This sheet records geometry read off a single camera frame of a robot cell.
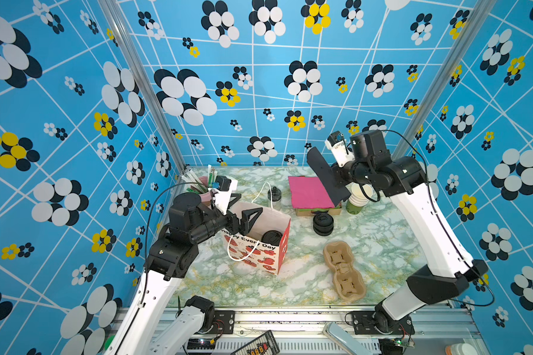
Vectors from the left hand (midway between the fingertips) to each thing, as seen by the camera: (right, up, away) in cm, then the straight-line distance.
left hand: (250, 202), depth 62 cm
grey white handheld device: (+30, -44, +7) cm, 54 cm away
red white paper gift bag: (+4, -14, +5) cm, 15 cm away
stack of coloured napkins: (+23, +1, +40) cm, 47 cm away
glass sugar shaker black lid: (+7, 0, +35) cm, 35 cm away
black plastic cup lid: (+6, -14, +18) cm, 23 cm away
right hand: (+25, +10, +8) cm, 28 cm away
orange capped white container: (+61, -42, +1) cm, 74 cm away
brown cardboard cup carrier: (+34, -31, +18) cm, 50 cm away
